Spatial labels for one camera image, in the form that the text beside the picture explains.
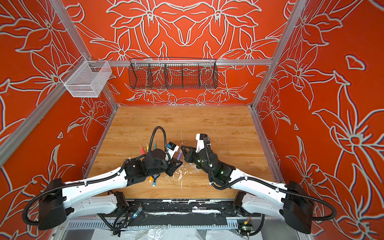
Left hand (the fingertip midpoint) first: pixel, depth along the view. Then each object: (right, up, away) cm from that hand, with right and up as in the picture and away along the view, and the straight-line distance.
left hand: (181, 161), depth 74 cm
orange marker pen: (-13, -4, -12) cm, 18 cm away
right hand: (-2, +7, -3) cm, 8 cm away
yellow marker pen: (-24, +3, +21) cm, 32 cm away
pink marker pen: (-27, +1, +21) cm, 34 cm away
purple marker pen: (-1, +3, -3) cm, 4 cm away
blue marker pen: (-16, -15, +7) cm, 23 cm away
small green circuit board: (+31, -30, -5) cm, 43 cm away
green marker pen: (-19, +4, +23) cm, 30 cm away
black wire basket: (-7, +52, +25) cm, 59 cm away
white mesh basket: (-61, +46, +20) cm, 79 cm away
